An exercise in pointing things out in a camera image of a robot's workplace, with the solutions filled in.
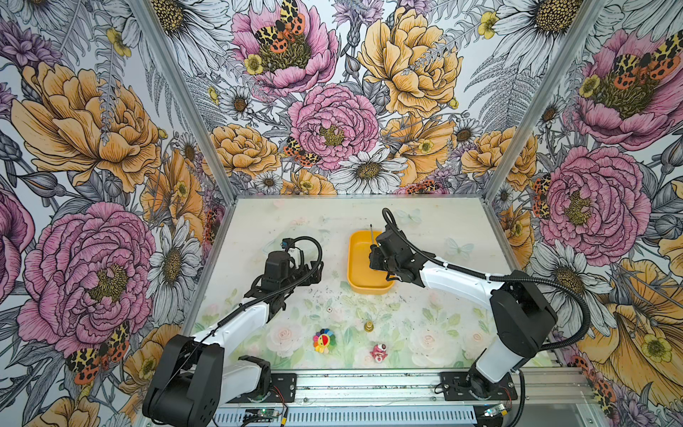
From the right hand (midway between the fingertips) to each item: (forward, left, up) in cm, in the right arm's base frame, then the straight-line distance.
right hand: (374, 263), depth 90 cm
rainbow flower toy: (-22, +16, -8) cm, 28 cm away
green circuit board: (-39, +29, -8) cm, 50 cm away
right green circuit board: (-40, -29, -10) cm, 51 cm away
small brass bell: (-18, +2, -8) cm, 20 cm away
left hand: (-2, +21, -1) cm, 21 cm away
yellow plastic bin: (-1, +4, -8) cm, 9 cm away
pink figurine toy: (-26, 0, -5) cm, 27 cm away
